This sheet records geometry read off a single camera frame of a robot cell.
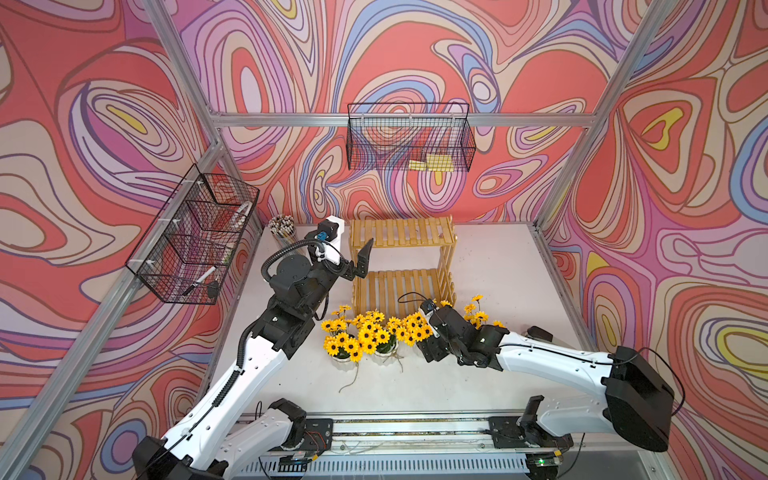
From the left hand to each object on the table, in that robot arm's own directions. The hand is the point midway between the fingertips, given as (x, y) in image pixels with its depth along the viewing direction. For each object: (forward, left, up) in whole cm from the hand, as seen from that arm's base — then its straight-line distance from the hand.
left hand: (355, 232), depth 65 cm
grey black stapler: (-7, -52, -35) cm, 63 cm away
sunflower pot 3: (-14, -4, -24) cm, 28 cm away
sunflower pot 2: (-13, +4, -25) cm, 28 cm away
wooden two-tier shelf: (+22, -13, -38) cm, 46 cm away
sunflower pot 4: (-12, -12, -24) cm, 29 cm away
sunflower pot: (-8, -31, -24) cm, 40 cm away
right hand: (-11, -20, -34) cm, 41 cm away
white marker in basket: (-3, +40, -14) cm, 42 cm away
